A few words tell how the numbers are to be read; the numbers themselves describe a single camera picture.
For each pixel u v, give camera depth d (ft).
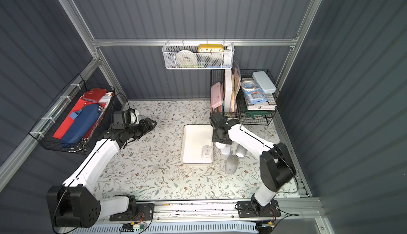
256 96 2.99
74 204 1.28
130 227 2.30
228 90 2.99
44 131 2.00
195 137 3.27
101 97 2.65
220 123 2.24
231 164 2.84
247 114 3.26
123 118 2.08
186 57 2.76
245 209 2.38
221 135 2.06
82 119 2.31
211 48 2.85
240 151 3.14
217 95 3.47
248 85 3.18
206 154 2.92
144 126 2.38
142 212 2.41
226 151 3.04
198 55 2.89
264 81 3.28
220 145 2.76
